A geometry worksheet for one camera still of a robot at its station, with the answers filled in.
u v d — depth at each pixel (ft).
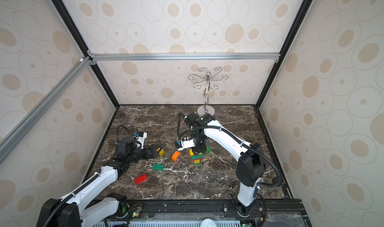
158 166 2.87
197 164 2.89
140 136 2.45
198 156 2.56
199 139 2.21
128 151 2.14
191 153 2.55
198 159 2.72
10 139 1.69
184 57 2.93
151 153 2.44
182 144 2.28
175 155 2.94
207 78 3.01
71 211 1.29
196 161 2.80
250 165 1.48
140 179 2.73
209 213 2.40
